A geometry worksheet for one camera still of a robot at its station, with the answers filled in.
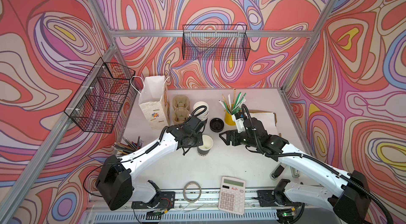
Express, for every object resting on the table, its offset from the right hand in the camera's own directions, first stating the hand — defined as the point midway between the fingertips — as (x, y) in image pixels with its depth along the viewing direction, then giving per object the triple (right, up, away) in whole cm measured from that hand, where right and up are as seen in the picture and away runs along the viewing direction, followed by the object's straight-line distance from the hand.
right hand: (227, 138), depth 77 cm
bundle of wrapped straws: (+7, +16, +15) cm, 23 cm away
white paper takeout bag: (-37, +18, +2) cm, 41 cm away
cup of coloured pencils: (-51, -4, +1) cm, 51 cm away
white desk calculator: (+2, -26, -3) cm, 26 cm away
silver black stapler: (+26, -17, +2) cm, 31 cm away
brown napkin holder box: (+19, +13, +25) cm, 34 cm away
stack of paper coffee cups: (-11, +10, +12) cm, 19 cm away
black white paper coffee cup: (-11, -6, +3) cm, 13 cm away
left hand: (-12, -3, +4) cm, 13 cm away
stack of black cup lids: (-4, +4, +20) cm, 21 cm away
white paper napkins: (+30, +7, +22) cm, 37 cm away
